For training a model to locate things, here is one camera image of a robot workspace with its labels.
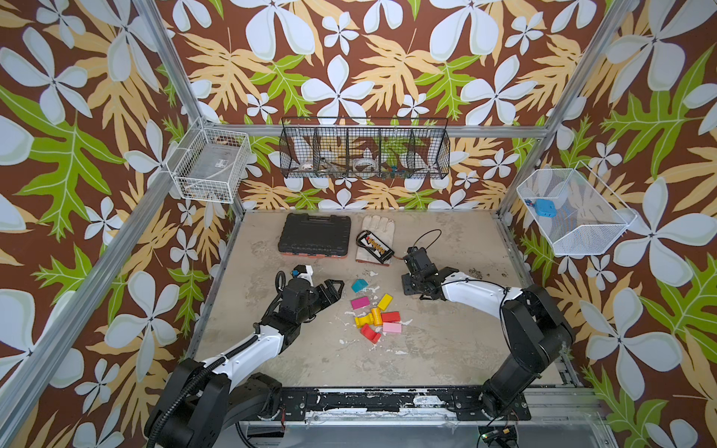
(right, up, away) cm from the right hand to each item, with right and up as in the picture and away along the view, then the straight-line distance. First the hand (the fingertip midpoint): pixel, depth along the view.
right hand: (407, 280), depth 94 cm
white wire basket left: (-63, +37, -8) cm, 74 cm away
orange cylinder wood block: (-11, -11, -6) cm, 16 cm away
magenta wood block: (-16, -8, -1) cm, 18 cm away
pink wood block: (-7, -14, -6) cm, 17 cm away
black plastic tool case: (-34, +15, +13) cm, 39 cm away
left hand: (-24, 0, -10) cm, 26 cm away
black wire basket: (-15, +47, +3) cm, 49 cm away
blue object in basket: (+42, +24, -8) cm, 49 cm away
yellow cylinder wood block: (-16, -12, -7) cm, 21 cm away
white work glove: (-6, +18, +18) cm, 26 cm away
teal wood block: (-17, -2, +1) cm, 17 cm away
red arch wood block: (-14, -15, -8) cm, 22 cm away
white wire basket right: (+49, +20, -17) cm, 55 cm away
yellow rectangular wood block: (-8, -7, -1) cm, 11 cm away
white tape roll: (-14, +41, +4) cm, 44 cm away
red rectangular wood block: (-6, -12, -4) cm, 14 cm away
